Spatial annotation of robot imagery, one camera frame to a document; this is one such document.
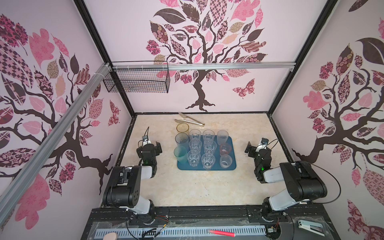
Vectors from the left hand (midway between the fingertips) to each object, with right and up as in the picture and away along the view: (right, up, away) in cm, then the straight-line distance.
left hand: (150, 145), depth 93 cm
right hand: (+68, +2, -2) cm, 69 cm away
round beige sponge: (-11, -39, -25) cm, 48 cm away
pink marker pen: (+42, -39, -24) cm, 62 cm away
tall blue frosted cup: (+20, +4, +2) cm, 21 cm away
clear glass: (+29, +7, +8) cm, 31 cm away
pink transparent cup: (+49, -3, +1) cm, 49 cm away
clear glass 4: (+38, -1, +2) cm, 38 cm away
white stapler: (+87, -37, -24) cm, 97 cm away
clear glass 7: (+48, -10, -1) cm, 49 cm away
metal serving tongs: (+16, +16, +20) cm, 31 cm away
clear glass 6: (+37, -9, -3) cm, 38 cm away
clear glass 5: (+28, -8, 0) cm, 29 cm away
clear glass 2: (+38, +6, +9) cm, 40 cm away
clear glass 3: (+29, 0, +4) cm, 29 cm away
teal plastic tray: (+54, +2, +10) cm, 55 cm away
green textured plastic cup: (+20, -5, -2) cm, 21 cm away
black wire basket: (-18, +51, +29) cm, 61 cm away
